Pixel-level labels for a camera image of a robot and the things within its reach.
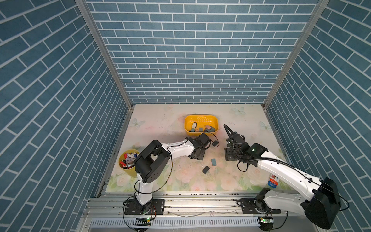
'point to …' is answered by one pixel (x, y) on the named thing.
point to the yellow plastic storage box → (203, 121)
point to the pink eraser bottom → (196, 130)
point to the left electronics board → (143, 222)
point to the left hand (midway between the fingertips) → (202, 157)
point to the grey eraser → (201, 129)
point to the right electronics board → (266, 223)
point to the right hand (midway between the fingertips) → (230, 153)
